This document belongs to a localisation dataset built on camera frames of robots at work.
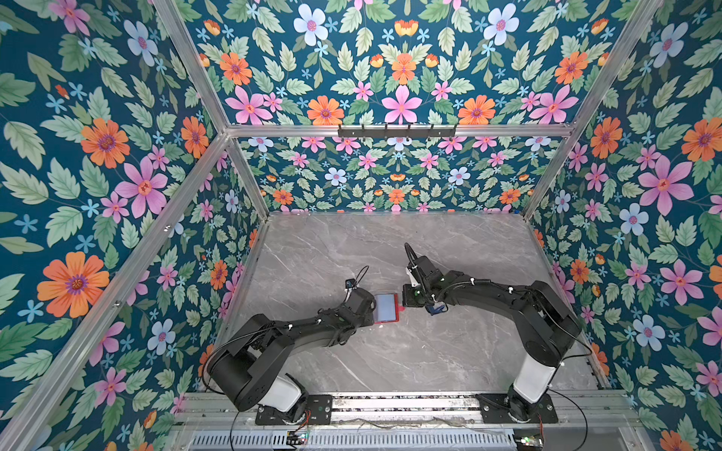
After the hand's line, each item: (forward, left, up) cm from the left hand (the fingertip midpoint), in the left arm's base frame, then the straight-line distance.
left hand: (372, 310), depth 91 cm
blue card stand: (-2, -20, -1) cm, 20 cm away
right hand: (+3, -12, +3) cm, 13 cm away
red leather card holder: (0, -5, +1) cm, 5 cm away
